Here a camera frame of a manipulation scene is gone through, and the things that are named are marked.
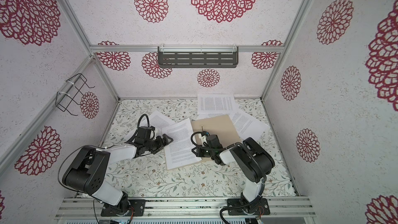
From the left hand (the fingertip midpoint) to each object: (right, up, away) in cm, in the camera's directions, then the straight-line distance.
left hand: (168, 145), depth 93 cm
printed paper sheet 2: (-12, +15, +16) cm, 25 cm away
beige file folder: (+33, +11, +13) cm, 37 cm away
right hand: (+14, -2, -1) cm, 14 cm away
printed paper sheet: (+6, -4, -1) cm, 8 cm away
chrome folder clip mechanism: (+20, +10, +6) cm, 24 cm away
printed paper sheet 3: (+51, +10, +13) cm, 53 cm away
